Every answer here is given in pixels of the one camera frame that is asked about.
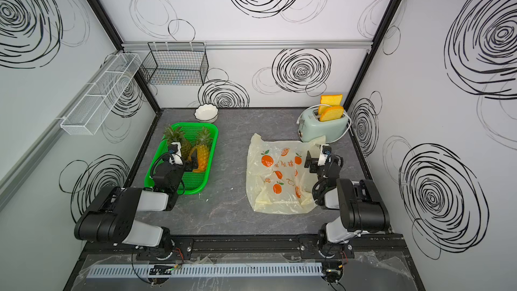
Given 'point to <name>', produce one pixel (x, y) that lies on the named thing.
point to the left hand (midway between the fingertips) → (185, 149)
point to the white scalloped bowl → (207, 113)
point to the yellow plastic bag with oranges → (277, 180)
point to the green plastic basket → (195, 182)
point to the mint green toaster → (311, 127)
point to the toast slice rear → (331, 100)
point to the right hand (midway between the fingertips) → (320, 152)
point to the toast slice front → (331, 113)
